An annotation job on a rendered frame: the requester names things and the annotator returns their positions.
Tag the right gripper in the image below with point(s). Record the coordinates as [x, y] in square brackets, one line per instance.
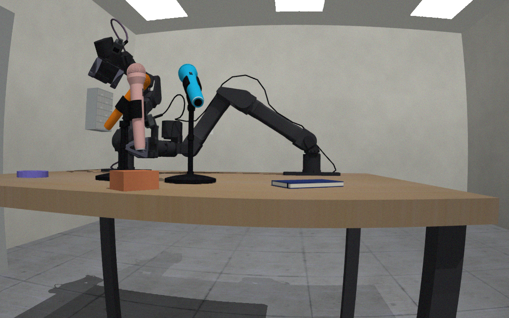
[107, 70]

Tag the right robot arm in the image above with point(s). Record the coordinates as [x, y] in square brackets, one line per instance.
[104, 48]

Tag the blue ring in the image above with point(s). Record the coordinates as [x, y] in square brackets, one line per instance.
[32, 174]

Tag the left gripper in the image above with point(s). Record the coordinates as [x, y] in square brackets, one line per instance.
[154, 147]

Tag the orange rectangular block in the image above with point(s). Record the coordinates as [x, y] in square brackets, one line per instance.
[134, 180]

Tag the dark blue notebook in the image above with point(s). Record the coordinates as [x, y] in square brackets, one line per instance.
[308, 183]

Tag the pink microphone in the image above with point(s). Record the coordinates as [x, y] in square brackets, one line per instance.
[136, 76]

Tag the orange microphone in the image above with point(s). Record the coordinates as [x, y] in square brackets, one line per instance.
[114, 117]

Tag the blue microphone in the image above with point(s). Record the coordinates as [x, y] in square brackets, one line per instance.
[193, 89]

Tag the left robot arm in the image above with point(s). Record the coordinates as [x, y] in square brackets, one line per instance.
[245, 102]

